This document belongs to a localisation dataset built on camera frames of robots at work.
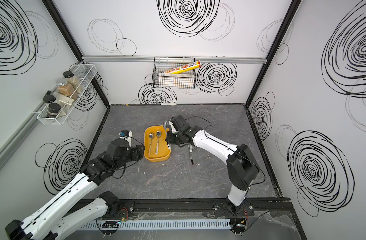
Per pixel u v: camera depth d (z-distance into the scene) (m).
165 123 0.87
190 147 0.96
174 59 0.93
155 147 0.94
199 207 0.77
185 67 0.89
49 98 0.62
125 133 0.66
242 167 0.45
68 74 0.73
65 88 0.71
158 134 1.01
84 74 0.93
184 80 0.87
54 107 0.63
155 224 0.96
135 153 0.66
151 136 0.99
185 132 0.63
